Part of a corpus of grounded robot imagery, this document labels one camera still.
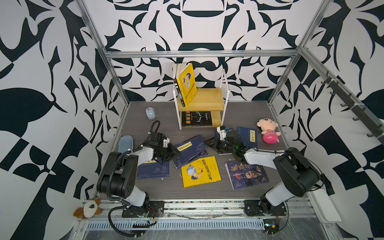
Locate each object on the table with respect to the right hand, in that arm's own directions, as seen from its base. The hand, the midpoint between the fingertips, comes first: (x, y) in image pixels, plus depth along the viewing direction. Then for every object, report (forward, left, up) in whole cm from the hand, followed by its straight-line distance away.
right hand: (205, 142), depth 86 cm
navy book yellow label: (-1, +11, -8) cm, 14 cm away
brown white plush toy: (-31, +56, -7) cm, 65 cm away
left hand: (-2, +14, -7) cm, 16 cm away
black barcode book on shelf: (+19, +14, +21) cm, 31 cm away
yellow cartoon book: (+25, +10, +23) cm, 35 cm away
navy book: (-12, +30, -10) cm, 34 cm away
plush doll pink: (+14, -42, -6) cm, 45 cm away
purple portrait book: (-16, -20, -10) cm, 28 cm away
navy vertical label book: (+9, -29, -10) cm, 33 cm away
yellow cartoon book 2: (-13, +2, -10) cm, 16 cm away
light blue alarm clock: (+25, +36, -3) cm, 44 cm away
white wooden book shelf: (+25, 0, +9) cm, 27 cm away
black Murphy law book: (+22, +5, -7) cm, 24 cm away
